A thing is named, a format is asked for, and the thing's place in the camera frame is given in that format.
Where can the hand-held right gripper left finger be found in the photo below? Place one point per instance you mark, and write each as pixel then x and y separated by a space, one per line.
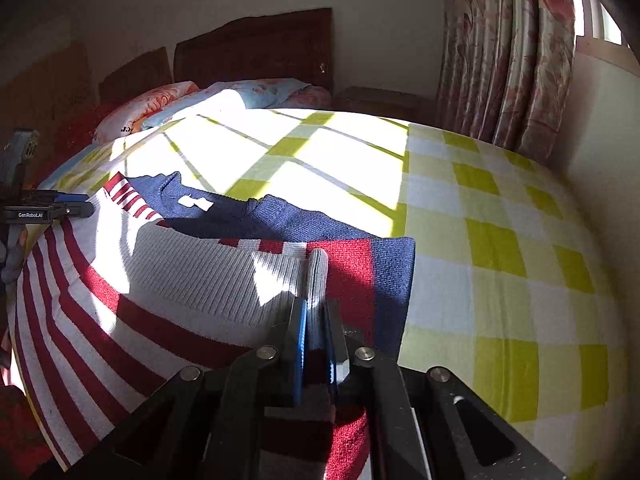
pixel 300 355

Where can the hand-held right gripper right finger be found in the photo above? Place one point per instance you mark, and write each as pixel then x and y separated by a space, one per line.
pixel 331 355

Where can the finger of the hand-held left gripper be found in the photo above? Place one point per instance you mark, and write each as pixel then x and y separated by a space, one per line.
pixel 67 196
pixel 77 209

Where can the red white blue striped sweater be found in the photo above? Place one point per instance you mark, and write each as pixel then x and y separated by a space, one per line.
pixel 175 270

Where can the person's left hand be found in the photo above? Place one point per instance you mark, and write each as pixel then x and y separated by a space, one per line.
pixel 14 257

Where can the red patterned blanket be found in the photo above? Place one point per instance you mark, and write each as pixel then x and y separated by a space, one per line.
pixel 82 130

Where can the brown cardboard sheet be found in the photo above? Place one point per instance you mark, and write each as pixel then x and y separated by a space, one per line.
pixel 50 90

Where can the orange floral pillow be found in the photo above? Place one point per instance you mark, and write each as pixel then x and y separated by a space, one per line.
pixel 145 107

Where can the small dark wooden headboard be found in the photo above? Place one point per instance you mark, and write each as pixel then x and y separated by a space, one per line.
pixel 137 77

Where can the yellow white checked bed sheet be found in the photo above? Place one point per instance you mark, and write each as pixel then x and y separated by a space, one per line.
pixel 500 260

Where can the light blue floral pillow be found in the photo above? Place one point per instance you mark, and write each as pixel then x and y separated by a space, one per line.
pixel 235 95

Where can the large dark wooden headboard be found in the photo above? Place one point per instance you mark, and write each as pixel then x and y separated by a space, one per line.
pixel 260 50

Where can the wooden nightstand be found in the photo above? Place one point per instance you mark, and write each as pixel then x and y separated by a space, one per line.
pixel 380 102

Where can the pink floral pillow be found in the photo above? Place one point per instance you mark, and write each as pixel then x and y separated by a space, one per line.
pixel 317 97

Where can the pink floral curtain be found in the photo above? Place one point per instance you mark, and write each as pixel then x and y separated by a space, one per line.
pixel 505 60

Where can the barred window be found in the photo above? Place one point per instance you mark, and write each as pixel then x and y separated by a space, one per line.
pixel 597 15

